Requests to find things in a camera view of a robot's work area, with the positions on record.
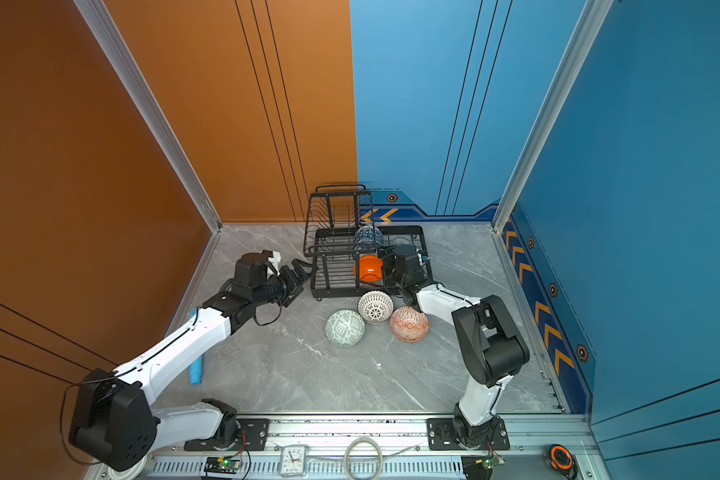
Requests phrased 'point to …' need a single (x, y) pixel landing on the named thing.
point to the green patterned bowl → (344, 328)
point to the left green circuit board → (223, 465)
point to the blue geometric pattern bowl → (369, 237)
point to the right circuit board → (489, 462)
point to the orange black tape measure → (562, 461)
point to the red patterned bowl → (408, 324)
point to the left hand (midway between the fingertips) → (314, 273)
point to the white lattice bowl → (375, 307)
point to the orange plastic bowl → (370, 268)
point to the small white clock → (293, 460)
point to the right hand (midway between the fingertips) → (373, 254)
